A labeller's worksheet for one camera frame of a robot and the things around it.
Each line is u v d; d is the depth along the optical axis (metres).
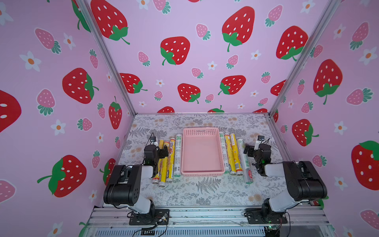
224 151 0.93
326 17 0.72
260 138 0.83
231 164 0.90
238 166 0.88
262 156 0.74
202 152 1.03
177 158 0.90
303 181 0.47
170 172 0.86
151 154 0.73
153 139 0.80
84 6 0.67
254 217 0.73
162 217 0.71
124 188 0.45
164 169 0.88
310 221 0.73
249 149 0.88
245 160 0.90
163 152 0.86
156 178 0.84
